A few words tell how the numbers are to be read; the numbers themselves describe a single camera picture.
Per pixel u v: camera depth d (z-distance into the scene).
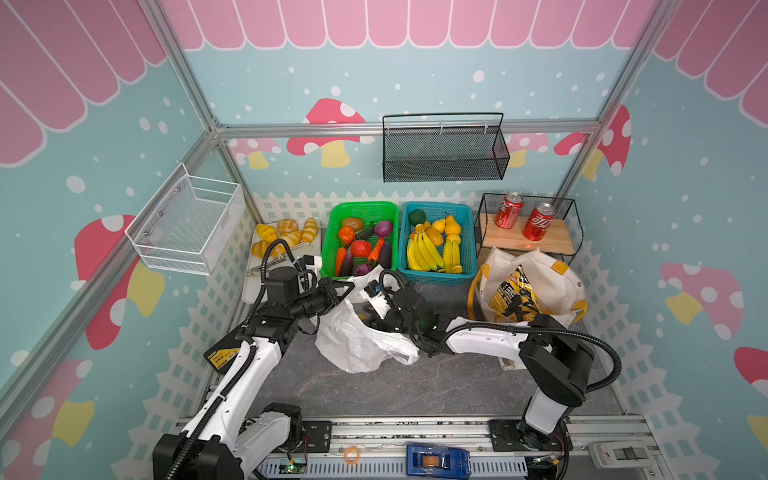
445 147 0.94
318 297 0.68
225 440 0.40
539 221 0.87
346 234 1.12
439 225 1.16
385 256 1.05
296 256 0.69
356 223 1.17
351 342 0.73
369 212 1.16
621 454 0.70
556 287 0.87
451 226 1.13
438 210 1.16
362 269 0.97
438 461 0.67
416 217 1.12
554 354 0.51
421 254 1.09
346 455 0.72
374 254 1.06
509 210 0.92
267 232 1.16
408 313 0.62
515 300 0.82
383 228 1.11
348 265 1.05
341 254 1.09
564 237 0.99
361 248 1.04
